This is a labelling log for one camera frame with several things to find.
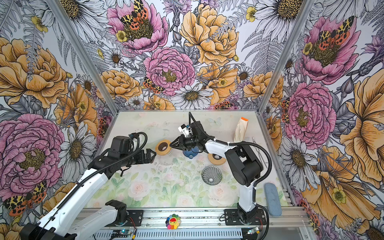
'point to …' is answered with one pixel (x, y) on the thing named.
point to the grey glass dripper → (211, 175)
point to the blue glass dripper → (193, 152)
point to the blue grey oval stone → (273, 199)
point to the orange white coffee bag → (240, 130)
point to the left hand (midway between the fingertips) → (147, 159)
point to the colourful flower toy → (173, 221)
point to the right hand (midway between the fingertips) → (172, 149)
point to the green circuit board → (121, 233)
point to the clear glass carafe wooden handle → (167, 159)
